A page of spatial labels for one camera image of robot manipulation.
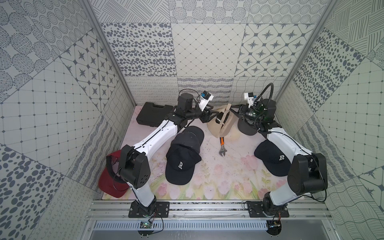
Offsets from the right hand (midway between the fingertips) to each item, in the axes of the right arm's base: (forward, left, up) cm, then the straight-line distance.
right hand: (228, 109), depth 78 cm
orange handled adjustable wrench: (-9, 0, -30) cm, 31 cm away
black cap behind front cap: (-11, +24, -22) cm, 34 cm away
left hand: (-4, +4, +3) cm, 7 cm away
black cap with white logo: (-24, +27, -29) cm, 47 cm away
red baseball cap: (-31, +62, -23) cm, 73 cm away
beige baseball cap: (+3, 0, -17) cm, 17 cm away
